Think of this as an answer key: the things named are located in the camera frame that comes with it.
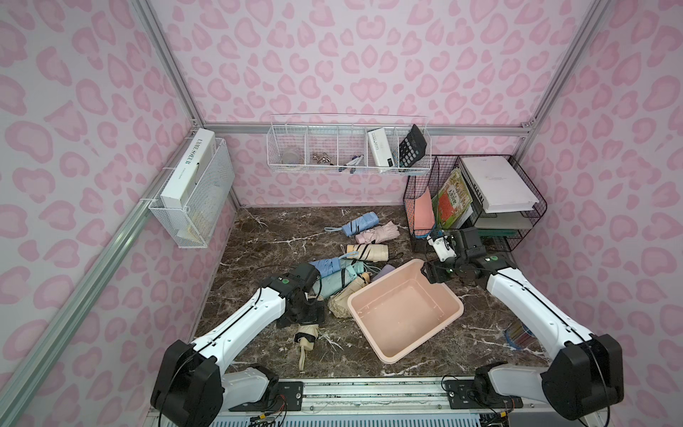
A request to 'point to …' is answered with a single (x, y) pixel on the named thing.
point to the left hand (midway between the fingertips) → (310, 316)
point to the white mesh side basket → (194, 225)
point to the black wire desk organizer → (501, 231)
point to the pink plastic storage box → (402, 310)
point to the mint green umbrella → (326, 285)
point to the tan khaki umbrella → (339, 302)
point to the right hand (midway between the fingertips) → (431, 264)
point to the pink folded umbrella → (386, 232)
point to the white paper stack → (500, 185)
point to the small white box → (380, 148)
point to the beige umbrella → (306, 336)
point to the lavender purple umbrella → (388, 268)
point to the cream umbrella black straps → (368, 252)
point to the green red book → (453, 205)
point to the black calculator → (413, 148)
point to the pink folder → (423, 214)
